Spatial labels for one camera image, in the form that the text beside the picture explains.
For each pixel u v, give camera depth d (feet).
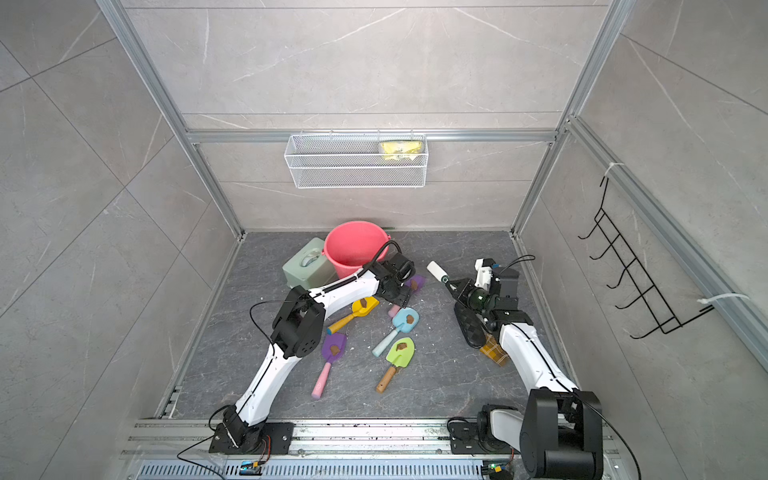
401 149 2.74
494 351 2.88
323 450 2.39
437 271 3.01
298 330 1.94
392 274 2.52
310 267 3.22
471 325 2.95
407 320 3.12
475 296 2.40
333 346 2.87
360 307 3.21
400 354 2.89
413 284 3.39
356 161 3.30
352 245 3.14
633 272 2.21
